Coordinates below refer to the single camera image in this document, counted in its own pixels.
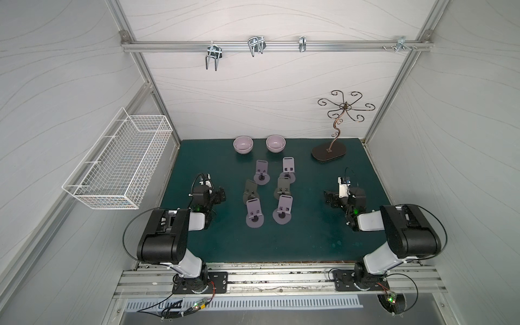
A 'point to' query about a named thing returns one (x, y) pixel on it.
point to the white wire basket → (118, 172)
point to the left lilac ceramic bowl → (243, 144)
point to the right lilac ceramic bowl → (275, 143)
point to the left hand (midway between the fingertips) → (212, 187)
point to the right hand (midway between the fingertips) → (337, 189)
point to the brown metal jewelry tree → (327, 152)
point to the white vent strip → (186, 304)
